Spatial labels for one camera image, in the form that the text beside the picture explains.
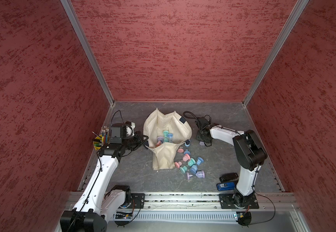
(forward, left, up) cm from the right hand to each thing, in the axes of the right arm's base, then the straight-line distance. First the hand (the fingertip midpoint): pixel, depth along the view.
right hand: (201, 140), depth 99 cm
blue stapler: (-31, -8, +4) cm, 32 cm away
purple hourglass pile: (-1, +28, +5) cm, 29 cm away
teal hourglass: (+5, +25, +3) cm, 26 cm away
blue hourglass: (+1, +22, +5) cm, 23 cm away
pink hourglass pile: (-18, +18, +5) cm, 26 cm away
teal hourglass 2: (-17, +9, +3) cm, 19 cm away
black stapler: (-26, -10, +5) cm, 29 cm away
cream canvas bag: (+4, +32, +16) cm, 36 cm away
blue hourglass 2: (-21, +8, +4) cm, 23 cm away
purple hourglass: (-24, +5, +4) cm, 25 cm away
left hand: (-10, +34, +20) cm, 41 cm away
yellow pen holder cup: (-6, +65, +13) cm, 67 cm away
